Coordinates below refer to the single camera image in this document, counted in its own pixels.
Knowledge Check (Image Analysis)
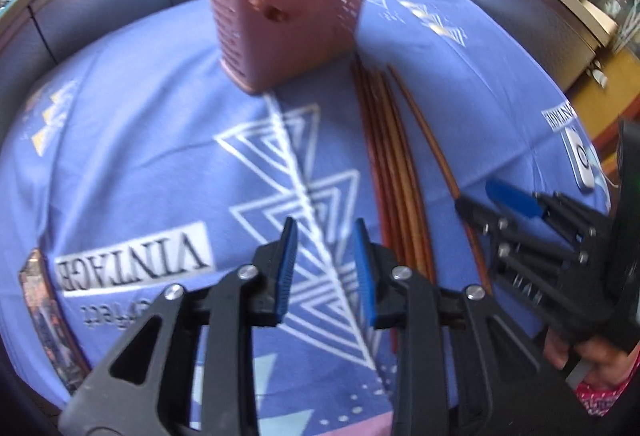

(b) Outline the pink plastic utensil holder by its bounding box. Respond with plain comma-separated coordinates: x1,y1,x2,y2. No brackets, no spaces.
199,0,377,96

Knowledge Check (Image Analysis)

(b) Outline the snack packet on table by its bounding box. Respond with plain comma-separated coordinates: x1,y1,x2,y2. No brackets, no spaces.
18,248,90,395

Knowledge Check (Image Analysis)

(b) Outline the pink patterned sleeve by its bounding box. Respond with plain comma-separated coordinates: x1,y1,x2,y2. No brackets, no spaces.
575,359,639,416

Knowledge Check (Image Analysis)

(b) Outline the white portable device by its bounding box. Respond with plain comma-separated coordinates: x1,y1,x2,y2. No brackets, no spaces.
562,127,596,193

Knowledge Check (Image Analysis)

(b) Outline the blue patterned tablecloth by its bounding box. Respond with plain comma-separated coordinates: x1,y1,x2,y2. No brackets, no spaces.
1,0,610,435

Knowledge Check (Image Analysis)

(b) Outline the person's right hand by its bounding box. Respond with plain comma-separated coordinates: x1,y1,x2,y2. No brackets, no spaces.
544,329,639,390

